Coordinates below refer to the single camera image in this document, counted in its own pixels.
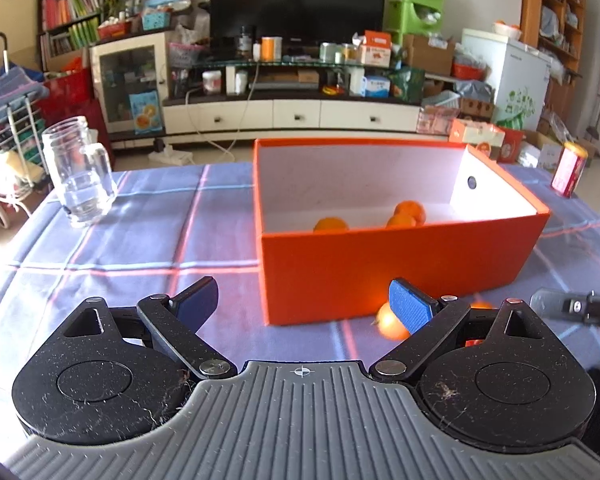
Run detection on cream television cabinet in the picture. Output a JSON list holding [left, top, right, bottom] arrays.
[[162, 94, 424, 137]]

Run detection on glass mug jar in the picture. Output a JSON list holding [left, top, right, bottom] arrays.
[[41, 116, 119, 229]]

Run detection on wooden shelf unit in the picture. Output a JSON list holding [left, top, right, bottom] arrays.
[[520, 0, 589, 75]]

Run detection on red drink can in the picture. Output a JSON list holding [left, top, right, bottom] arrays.
[[551, 142, 589, 199]]

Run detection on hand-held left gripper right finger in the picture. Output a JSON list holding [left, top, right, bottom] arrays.
[[369, 277, 546, 383]]

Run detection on dark bookshelf with books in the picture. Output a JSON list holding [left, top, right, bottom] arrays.
[[37, 0, 106, 72]]

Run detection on blue tissue box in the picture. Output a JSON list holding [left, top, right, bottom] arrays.
[[364, 75, 392, 99]]

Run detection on blue checked tablecloth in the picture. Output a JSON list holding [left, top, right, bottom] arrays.
[[0, 160, 600, 461]]

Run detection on green snack bag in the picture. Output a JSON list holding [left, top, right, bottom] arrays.
[[390, 67, 426, 104]]

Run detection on orange cardboard box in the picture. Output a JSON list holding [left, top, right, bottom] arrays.
[[252, 137, 552, 327]]

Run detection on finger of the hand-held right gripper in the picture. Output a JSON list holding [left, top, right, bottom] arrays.
[[529, 287, 600, 329]]

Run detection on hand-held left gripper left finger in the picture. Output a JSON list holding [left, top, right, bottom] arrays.
[[62, 276, 238, 381]]

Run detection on green stacked bins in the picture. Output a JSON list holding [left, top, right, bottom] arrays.
[[384, 0, 449, 47]]

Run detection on white glass-door cabinet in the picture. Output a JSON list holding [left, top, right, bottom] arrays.
[[89, 30, 174, 137]]

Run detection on orange and white carton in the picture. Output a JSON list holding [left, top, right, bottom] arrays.
[[361, 30, 396, 66]]

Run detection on brown cardboard box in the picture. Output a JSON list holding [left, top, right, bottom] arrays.
[[404, 34, 456, 77]]

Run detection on black television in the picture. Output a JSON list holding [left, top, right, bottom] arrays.
[[210, 0, 388, 49]]

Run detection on bowl of oranges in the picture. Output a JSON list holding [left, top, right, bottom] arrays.
[[493, 20, 523, 40]]

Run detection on orange canister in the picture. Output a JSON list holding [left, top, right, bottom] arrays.
[[261, 36, 284, 63]]

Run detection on white chest freezer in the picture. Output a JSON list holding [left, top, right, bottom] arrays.
[[460, 27, 554, 134]]

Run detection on wire shopping trolley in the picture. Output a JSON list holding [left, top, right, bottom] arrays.
[[0, 32, 52, 229]]

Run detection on orange printed fruit carton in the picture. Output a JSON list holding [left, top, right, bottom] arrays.
[[448, 117, 506, 159]]

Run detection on white power strip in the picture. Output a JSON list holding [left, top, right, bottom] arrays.
[[149, 142, 192, 166]]

